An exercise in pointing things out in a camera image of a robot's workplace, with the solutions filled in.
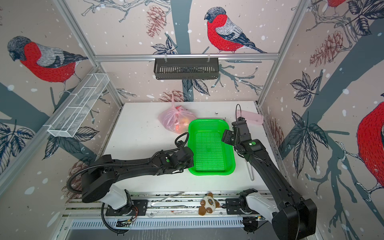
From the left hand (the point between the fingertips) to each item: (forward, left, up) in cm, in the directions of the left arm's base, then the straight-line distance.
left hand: (195, 162), depth 82 cm
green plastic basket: (+7, -11, -8) cm, 15 cm away
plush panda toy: (-20, -7, -5) cm, 21 cm away
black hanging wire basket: (+61, +6, +21) cm, 65 cm away
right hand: (+10, -18, +11) cm, 23 cm away
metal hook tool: (-13, -21, +27) cm, 36 cm away
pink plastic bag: (+28, +12, +4) cm, 31 cm away
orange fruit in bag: (+25, +7, +3) cm, 26 cm away
